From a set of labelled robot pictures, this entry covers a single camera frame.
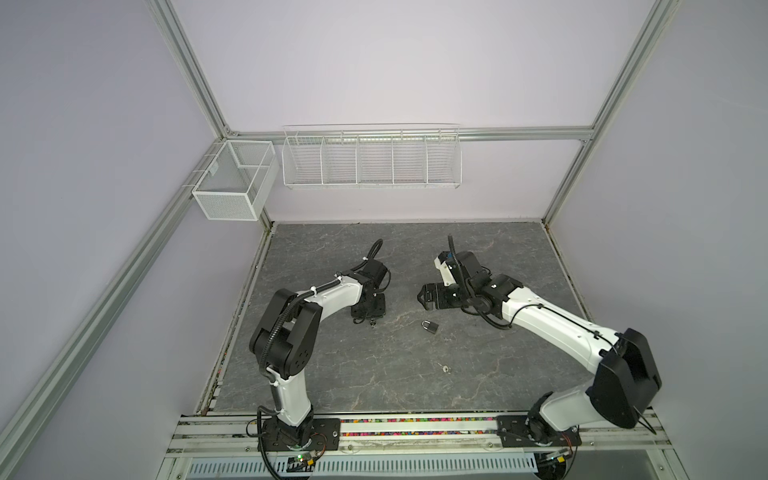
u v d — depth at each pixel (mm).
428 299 738
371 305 806
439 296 725
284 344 488
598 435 741
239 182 1021
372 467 1577
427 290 738
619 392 412
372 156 979
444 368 845
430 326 918
